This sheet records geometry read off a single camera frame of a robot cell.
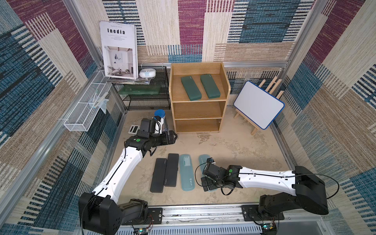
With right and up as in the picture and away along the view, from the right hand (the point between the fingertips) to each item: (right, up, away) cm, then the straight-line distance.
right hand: (208, 181), depth 81 cm
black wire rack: (-37, +53, +35) cm, 73 cm away
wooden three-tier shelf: (-3, +36, +11) cm, 38 cm away
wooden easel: (+41, +55, +7) cm, 68 cm away
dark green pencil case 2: (+2, +53, +6) cm, 54 cm away
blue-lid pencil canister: (-27, +38, +11) cm, 48 cm away
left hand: (-21, +25, -1) cm, 32 cm away
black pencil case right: (-21, +4, +8) cm, 23 cm away
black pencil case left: (-28, +1, +5) cm, 28 cm away
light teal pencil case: (-2, +9, +11) cm, 14 cm away
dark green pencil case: (-9, +52, +7) cm, 53 cm away
